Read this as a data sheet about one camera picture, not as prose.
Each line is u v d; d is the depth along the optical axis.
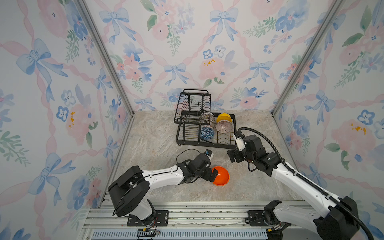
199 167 0.66
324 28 0.75
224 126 1.07
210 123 0.83
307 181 0.46
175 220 0.74
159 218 0.74
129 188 0.49
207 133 1.04
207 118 1.13
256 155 0.60
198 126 0.85
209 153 0.76
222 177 0.83
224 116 1.07
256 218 0.73
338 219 0.38
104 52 0.84
